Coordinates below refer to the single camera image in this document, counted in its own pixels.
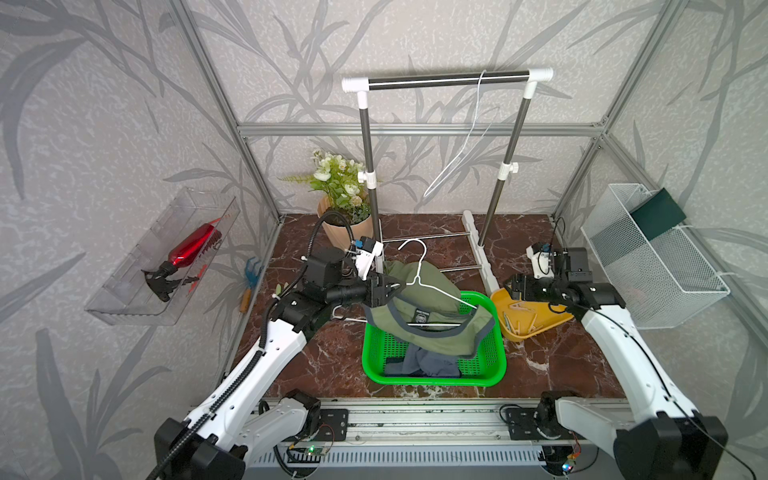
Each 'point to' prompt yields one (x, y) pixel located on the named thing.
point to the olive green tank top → (429, 314)
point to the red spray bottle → (197, 245)
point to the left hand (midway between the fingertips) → (398, 285)
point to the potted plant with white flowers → (345, 211)
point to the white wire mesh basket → (661, 282)
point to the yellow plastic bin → (520, 319)
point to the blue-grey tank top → (424, 363)
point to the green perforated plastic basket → (484, 368)
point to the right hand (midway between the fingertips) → (516, 282)
